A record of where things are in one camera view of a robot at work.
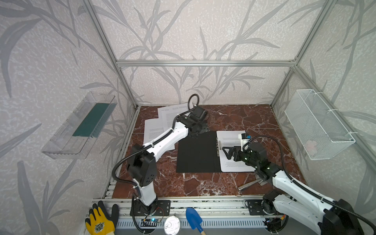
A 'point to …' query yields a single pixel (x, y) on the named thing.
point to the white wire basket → (321, 134)
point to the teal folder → (199, 154)
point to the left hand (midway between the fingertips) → (205, 125)
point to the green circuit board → (150, 222)
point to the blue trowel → (194, 220)
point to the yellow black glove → (99, 223)
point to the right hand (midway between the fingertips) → (228, 143)
